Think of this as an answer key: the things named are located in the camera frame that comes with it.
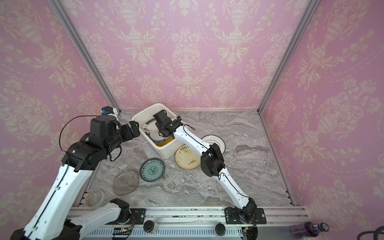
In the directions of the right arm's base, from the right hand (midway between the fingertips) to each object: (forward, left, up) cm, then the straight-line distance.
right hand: (157, 124), depth 93 cm
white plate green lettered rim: (-10, -1, +1) cm, 11 cm away
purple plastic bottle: (-56, -70, -8) cm, 90 cm away
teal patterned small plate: (-22, +4, -15) cm, 27 cm away
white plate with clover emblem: (-4, -35, -12) cm, 37 cm away
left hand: (-18, +5, +20) cm, 27 cm away
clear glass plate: (-30, +18, -16) cm, 38 cm away
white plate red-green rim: (+5, +7, -6) cm, 10 cm away
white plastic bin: (-17, -8, 0) cm, 19 cm away
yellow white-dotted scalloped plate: (-16, -4, +1) cm, 16 cm away
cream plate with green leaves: (-16, -17, -16) cm, 28 cm away
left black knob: (-52, -1, -6) cm, 52 cm away
